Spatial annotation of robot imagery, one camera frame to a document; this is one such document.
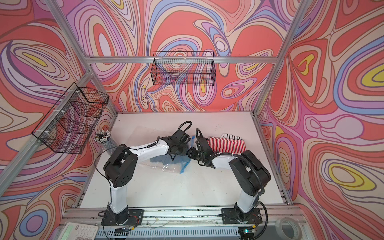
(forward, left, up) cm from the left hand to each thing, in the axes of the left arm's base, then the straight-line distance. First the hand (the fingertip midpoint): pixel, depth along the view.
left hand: (187, 151), depth 94 cm
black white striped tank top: (+13, -29, -2) cm, 32 cm away
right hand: (-3, -1, -1) cm, 3 cm away
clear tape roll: (-41, -50, -4) cm, 64 cm away
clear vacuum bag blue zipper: (+14, +33, -2) cm, 36 cm away
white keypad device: (-42, +51, -2) cm, 66 cm away
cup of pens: (+1, +48, +14) cm, 50 cm away
